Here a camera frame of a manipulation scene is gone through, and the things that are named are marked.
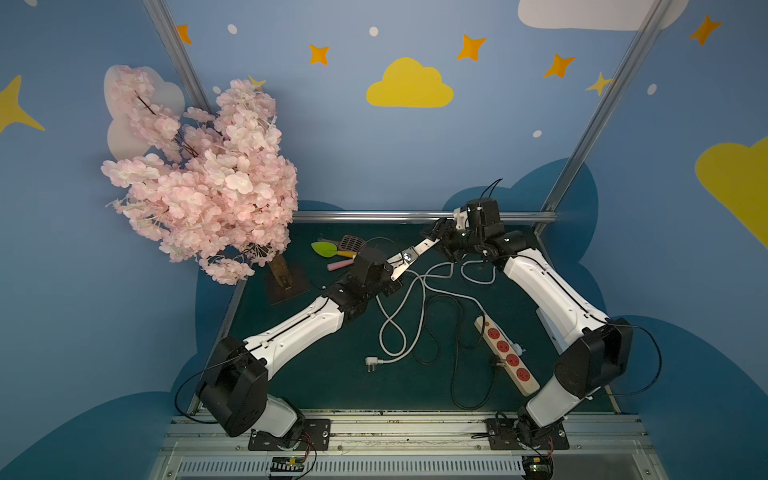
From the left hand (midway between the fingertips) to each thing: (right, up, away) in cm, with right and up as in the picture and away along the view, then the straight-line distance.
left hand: (398, 256), depth 81 cm
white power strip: (0, -1, -15) cm, 15 cm away
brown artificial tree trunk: (-38, -5, +15) cm, 41 cm away
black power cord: (+17, -28, +6) cm, 33 cm away
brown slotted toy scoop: (-17, +5, +34) cm, 38 cm away
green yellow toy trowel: (-27, +3, +34) cm, 43 cm away
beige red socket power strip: (+33, -30, +3) cm, 45 cm away
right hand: (+8, +6, -1) cm, 10 cm away
